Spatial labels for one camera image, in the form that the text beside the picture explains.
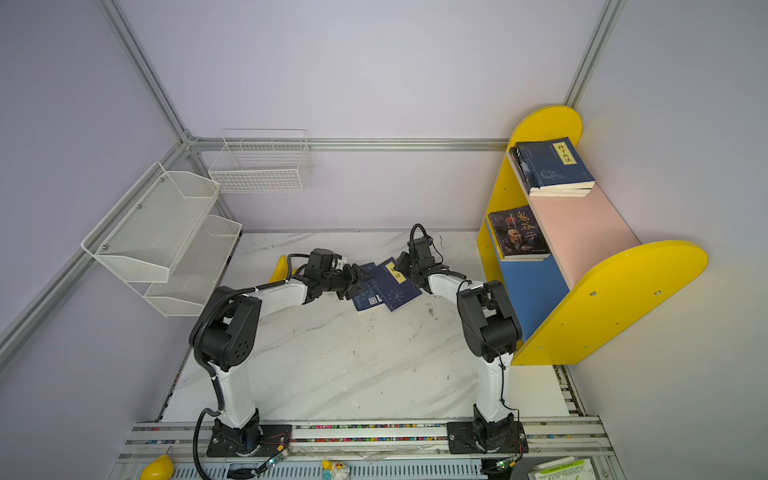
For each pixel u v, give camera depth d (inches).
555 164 29.8
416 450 28.8
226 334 20.3
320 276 31.3
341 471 26.2
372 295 39.7
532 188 28.2
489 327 21.0
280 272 39.7
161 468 26.6
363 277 34.9
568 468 26.2
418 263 31.3
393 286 40.5
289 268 29.6
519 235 38.4
